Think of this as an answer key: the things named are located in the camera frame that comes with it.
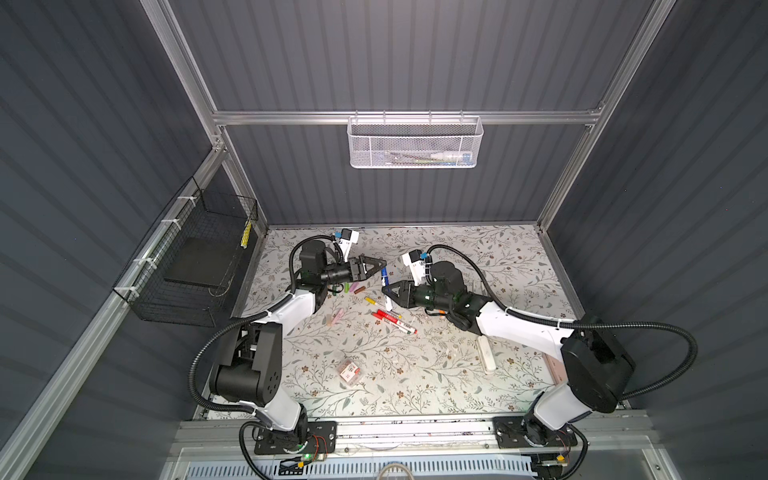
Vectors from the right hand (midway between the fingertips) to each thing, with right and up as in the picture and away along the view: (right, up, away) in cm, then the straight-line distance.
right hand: (387, 292), depth 78 cm
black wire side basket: (-48, +7, -8) cm, 49 cm away
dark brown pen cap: (-10, -2, +24) cm, 26 cm away
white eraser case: (+28, -18, +6) cm, 34 cm away
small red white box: (-10, -23, +4) cm, 25 cm away
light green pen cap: (-14, -1, +24) cm, 28 cm away
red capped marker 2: (+1, -12, +15) cm, 19 cm away
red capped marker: (+3, -11, +15) cm, 19 cm away
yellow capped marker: (-6, -5, +20) cm, 22 cm away
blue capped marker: (0, +2, 0) cm, 2 cm away
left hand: (-1, +7, +3) cm, 8 cm away
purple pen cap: (-12, -1, +24) cm, 26 cm away
